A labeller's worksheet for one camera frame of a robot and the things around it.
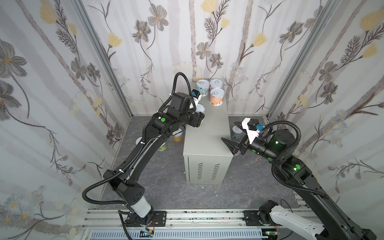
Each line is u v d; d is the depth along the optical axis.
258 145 0.51
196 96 0.58
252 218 0.73
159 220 0.73
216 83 0.82
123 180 0.40
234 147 0.51
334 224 0.39
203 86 0.81
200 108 0.69
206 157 0.60
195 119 0.61
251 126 0.48
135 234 0.70
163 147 0.99
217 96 0.75
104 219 0.75
